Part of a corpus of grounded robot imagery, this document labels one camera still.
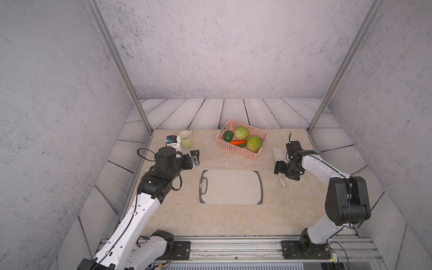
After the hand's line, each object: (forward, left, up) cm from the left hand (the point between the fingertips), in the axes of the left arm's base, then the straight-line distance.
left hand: (193, 152), depth 74 cm
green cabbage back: (+31, -26, -20) cm, 46 cm away
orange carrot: (+26, -23, -23) cm, 42 cm away
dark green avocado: (+33, -18, -24) cm, 44 cm away
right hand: (+1, -45, -21) cm, 50 cm away
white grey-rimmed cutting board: (-3, -18, -29) cm, 34 cm away
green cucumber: (+25, -27, -25) cm, 44 cm away
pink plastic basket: (+41, -20, -23) cm, 51 cm away
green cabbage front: (+21, -33, -20) cm, 44 cm away
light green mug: (+27, +9, -18) cm, 34 cm away
